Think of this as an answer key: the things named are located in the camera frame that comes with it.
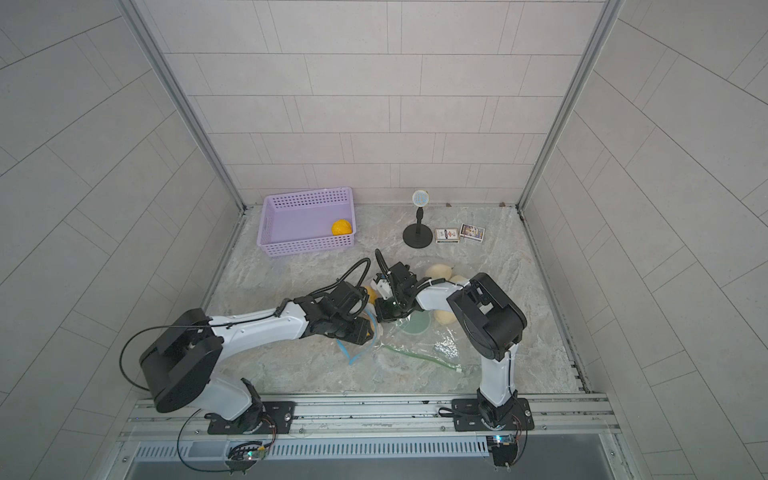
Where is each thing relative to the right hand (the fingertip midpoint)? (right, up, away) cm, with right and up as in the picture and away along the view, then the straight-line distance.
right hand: (374, 319), depth 89 cm
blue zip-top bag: (-5, -6, -9) cm, 12 cm away
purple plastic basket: (-29, +30, +22) cm, 47 cm away
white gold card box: (+25, +25, +16) cm, 39 cm away
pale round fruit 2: (+20, +14, +2) cm, 25 cm away
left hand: (0, -3, -5) cm, 6 cm away
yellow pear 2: (0, +8, -3) cm, 9 cm away
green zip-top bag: (+17, -4, -6) cm, 19 cm away
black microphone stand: (+14, +25, +17) cm, 33 cm away
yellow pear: (-13, +28, +13) cm, 34 cm away
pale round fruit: (+20, +3, -7) cm, 22 cm away
